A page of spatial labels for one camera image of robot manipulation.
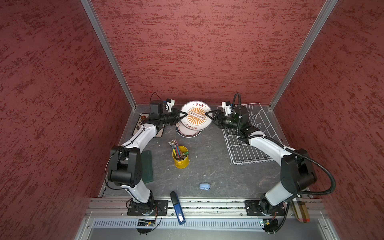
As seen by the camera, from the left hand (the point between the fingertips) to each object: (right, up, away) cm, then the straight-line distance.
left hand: (187, 116), depth 84 cm
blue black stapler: (-5, -42, -11) cm, 44 cm away
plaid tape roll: (+57, -47, -13) cm, 75 cm away
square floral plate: (-20, -11, +16) cm, 28 cm away
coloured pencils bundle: (-5, -21, -2) cm, 22 cm away
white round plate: (-2, -11, +18) cm, 21 cm away
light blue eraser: (+10, -38, -6) cm, 40 cm away
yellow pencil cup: (-3, -24, -5) cm, 25 cm away
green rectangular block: (-24, -32, +1) cm, 40 cm away
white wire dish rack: (+33, -22, +8) cm, 41 cm away
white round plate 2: (+5, -1, -1) cm, 6 cm away
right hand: (+11, -2, -4) cm, 12 cm away
